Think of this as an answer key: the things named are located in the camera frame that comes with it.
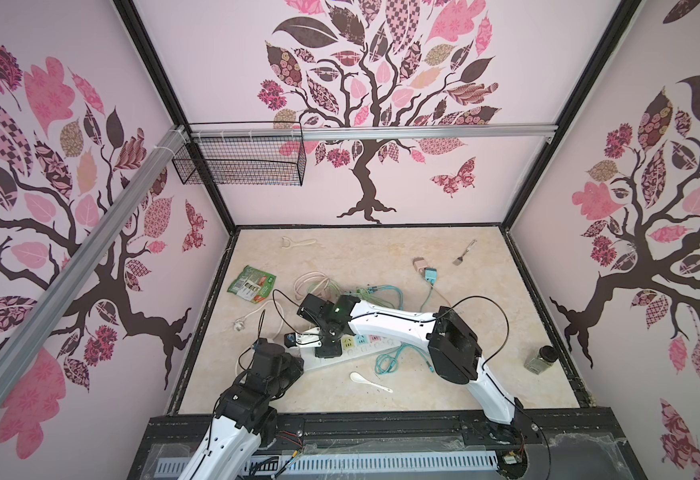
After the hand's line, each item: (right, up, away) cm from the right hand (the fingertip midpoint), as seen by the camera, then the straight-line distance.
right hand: (318, 340), depth 85 cm
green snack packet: (-26, +14, +18) cm, 35 cm away
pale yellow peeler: (-12, +29, +30) cm, 43 cm away
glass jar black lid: (+61, -2, -9) cm, 62 cm away
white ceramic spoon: (+11, -9, -3) cm, 15 cm away
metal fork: (+50, +23, +25) cm, 60 cm away
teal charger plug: (+38, +18, +19) cm, 45 cm away
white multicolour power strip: (+10, -3, 0) cm, 10 cm away
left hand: (-4, -7, -3) cm, 8 cm away
